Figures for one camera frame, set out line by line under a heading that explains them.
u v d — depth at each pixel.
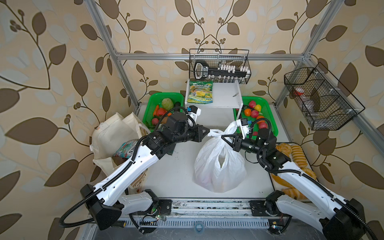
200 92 0.77
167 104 1.10
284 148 0.91
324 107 0.74
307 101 0.70
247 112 1.09
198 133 0.57
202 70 0.84
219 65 0.81
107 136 0.79
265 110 1.06
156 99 1.15
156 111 1.10
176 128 0.50
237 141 0.62
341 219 0.37
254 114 1.08
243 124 0.64
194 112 0.59
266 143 0.54
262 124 1.02
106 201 0.38
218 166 0.69
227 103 0.76
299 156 0.89
